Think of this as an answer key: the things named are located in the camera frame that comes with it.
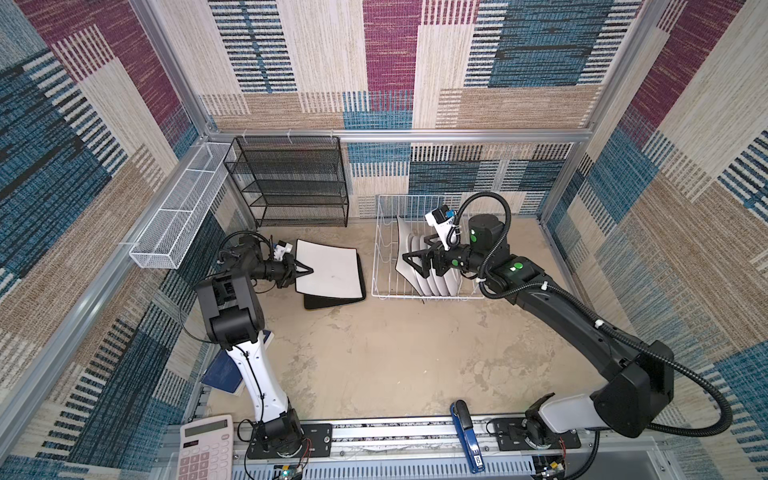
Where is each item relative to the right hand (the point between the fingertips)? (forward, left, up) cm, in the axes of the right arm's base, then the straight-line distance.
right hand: (416, 252), depth 74 cm
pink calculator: (-36, +51, -26) cm, 68 cm away
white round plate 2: (+1, -8, -16) cm, 18 cm away
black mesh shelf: (+44, +41, -12) cm, 62 cm away
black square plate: (+2, +27, -26) cm, 38 cm away
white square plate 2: (+1, +3, -8) cm, 8 cm away
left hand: (+11, +31, -19) cm, 38 cm away
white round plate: (+1, -4, -16) cm, 16 cm away
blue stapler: (-35, -10, -26) cm, 45 cm away
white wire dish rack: (+6, +8, -21) cm, 23 cm away
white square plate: (+15, +25, -28) cm, 41 cm away
